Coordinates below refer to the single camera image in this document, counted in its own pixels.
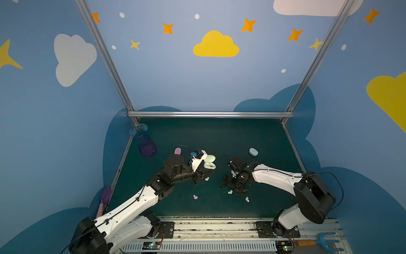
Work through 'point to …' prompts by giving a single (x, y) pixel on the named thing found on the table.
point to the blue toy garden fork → (322, 241)
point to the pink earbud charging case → (177, 151)
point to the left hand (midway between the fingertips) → (214, 167)
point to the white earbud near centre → (206, 179)
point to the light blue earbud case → (253, 152)
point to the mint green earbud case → (209, 163)
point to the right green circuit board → (284, 247)
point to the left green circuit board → (151, 245)
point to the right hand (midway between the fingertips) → (227, 187)
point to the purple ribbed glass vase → (147, 145)
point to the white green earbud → (230, 192)
